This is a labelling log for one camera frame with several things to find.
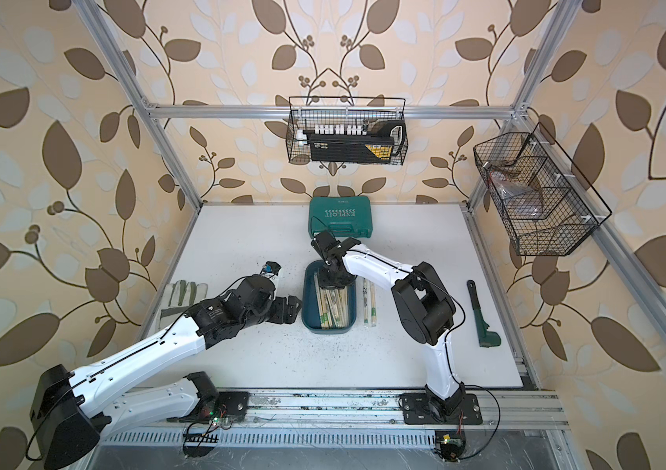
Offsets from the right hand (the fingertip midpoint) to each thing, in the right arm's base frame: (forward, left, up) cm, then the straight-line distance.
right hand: (330, 284), depth 93 cm
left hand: (-11, +10, +11) cm, 18 cm away
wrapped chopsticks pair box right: (-7, -3, -2) cm, 8 cm away
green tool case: (+29, -7, 0) cm, 30 cm away
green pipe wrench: (-18, -46, -4) cm, 49 cm away
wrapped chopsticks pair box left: (-6, +1, -3) cm, 7 cm away
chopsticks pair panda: (-4, -11, -4) cm, 13 cm away
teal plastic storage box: (-8, +6, -4) cm, 11 cm away
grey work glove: (-1, +49, -2) cm, 49 cm away
